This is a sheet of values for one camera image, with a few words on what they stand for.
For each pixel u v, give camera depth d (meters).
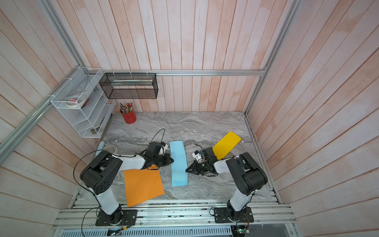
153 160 0.75
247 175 0.48
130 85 0.94
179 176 0.87
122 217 0.72
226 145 1.01
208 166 0.75
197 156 0.88
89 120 0.78
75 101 0.74
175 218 0.73
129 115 1.08
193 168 0.82
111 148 1.00
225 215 0.73
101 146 0.96
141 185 0.84
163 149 0.80
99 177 0.48
